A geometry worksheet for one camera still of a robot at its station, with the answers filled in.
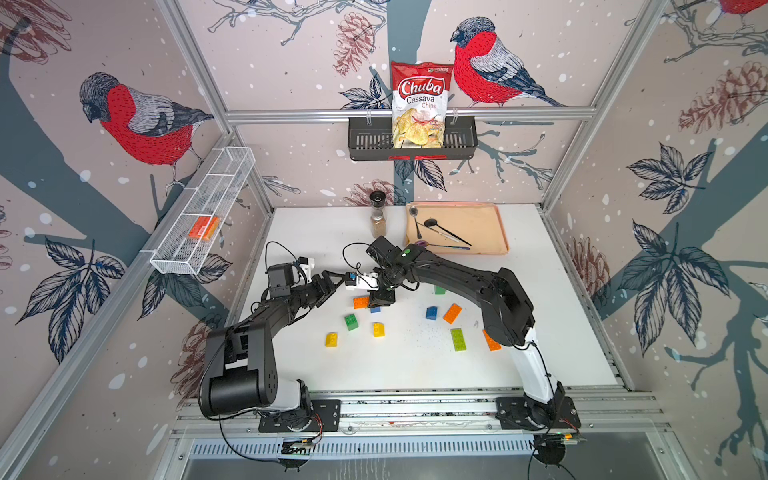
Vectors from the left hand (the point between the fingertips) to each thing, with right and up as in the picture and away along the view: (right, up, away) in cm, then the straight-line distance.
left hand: (344, 277), depth 89 cm
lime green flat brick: (+34, -18, -3) cm, 39 cm away
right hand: (+8, -5, 0) cm, 9 cm away
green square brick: (+3, -13, -2) cm, 14 cm away
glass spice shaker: (+10, +18, +16) cm, 26 cm away
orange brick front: (+5, -7, -1) cm, 9 cm away
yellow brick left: (-3, -18, -4) cm, 18 cm away
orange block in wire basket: (-32, +15, -16) cm, 39 cm away
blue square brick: (+9, -11, +2) cm, 14 cm away
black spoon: (+30, +18, +28) cm, 44 cm away
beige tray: (+40, +15, +26) cm, 50 cm away
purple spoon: (+26, +9, +22) cm, 35 cm away
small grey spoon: (+23, +22, +30) cm, 43 cm away
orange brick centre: (+34, -12, +3) cm, 36 cm away
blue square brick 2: (+27, -11, +1) cm, 29 cm away
